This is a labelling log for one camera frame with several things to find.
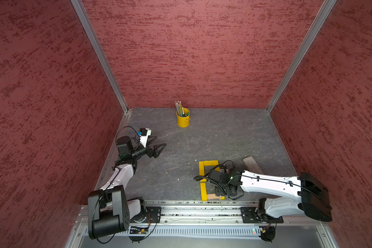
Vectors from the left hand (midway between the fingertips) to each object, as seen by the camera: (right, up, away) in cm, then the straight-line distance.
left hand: (160, 143), depth 82 cm
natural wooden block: (+32, -28, -5) cm, 43 cm away
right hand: (+33, -27, -4) cm, 42 cm away
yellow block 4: (+33, -28, -5) cm, 44 cm away
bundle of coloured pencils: (+9, +19, +21) cm, 30 cm away
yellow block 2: (+29, -13, +9) cm, 33 cm away
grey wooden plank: (+53, -14, +7) cm, 55 cm away
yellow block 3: (+24, -24, -1) cm, 34 cm away
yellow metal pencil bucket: (+12, +12, +23) cm, 28 cm away
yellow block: (+23, -15, +7) cm, 29 cm away
